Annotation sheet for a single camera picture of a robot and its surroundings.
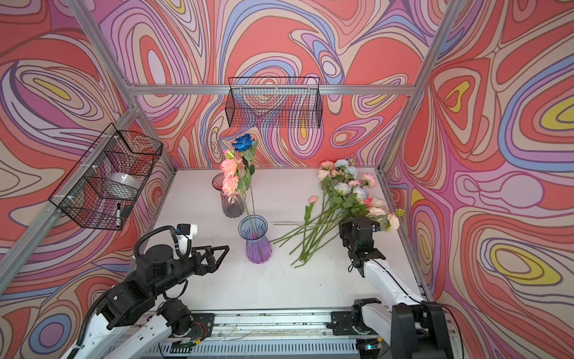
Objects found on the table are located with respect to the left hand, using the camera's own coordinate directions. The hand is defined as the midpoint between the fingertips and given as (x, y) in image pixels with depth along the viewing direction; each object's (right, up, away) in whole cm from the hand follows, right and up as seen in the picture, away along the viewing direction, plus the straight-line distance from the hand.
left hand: (223, 248), depth 67 cm
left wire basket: (-38, +20, +2) cm, 43 cm away
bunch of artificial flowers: (+49, +11, +30) cm, 59 cm away
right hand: (+40, +5, +21) cm, 46 cm away
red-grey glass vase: (-5, +11, +29) cm, 31 cm away
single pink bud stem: (+31, +13, +38) cm, 51 cm away
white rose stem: (+44, +18, +35) cm, 59 cm away
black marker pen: (-36, +10, +5) cm, 38 cm away
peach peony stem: (+58, +6, +15) cm, 60 cm away
